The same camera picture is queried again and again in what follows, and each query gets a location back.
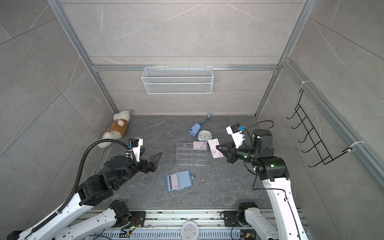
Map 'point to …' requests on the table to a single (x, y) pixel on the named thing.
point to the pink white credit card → (199, 145)
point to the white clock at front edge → (189, 230)
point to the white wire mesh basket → (178, 80)
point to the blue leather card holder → (185, 180)
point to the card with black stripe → (172, 181)
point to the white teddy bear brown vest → (117, 130)
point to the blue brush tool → (194, 130)
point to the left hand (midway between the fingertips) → (153, 149)
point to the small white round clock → (204, 135)
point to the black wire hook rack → (309, 136)
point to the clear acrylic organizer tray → (185, 155)
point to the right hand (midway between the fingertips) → (218, 146)
